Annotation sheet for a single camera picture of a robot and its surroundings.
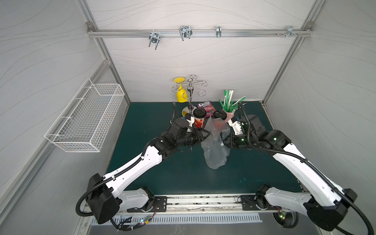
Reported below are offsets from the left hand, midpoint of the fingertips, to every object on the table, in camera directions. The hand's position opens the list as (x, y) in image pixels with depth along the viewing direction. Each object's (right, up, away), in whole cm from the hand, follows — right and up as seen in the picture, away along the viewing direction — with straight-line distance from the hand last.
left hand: (206, 136), depth 69 cm
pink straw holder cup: (+20, +10, +32) cm, 39 cm away
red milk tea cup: (-2, +10, +22) cm, 24 cm away
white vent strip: (-33, -41, +1) cm, 52 cm away
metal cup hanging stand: (-10, +13, +42) cm, 45 cm away
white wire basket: (-58, +7, 0) cm, 59 cm away
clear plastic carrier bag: (+5, -7, +3) cm, 9 cm away
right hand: (+7, -3, +1) cm, 8 cm away
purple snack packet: (+6, +17, +46) cm, 49 cm away
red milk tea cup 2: (+7, +8, +5) cm, 12 cm away
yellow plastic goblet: (-15, +24, +37) cm, 46 cm away
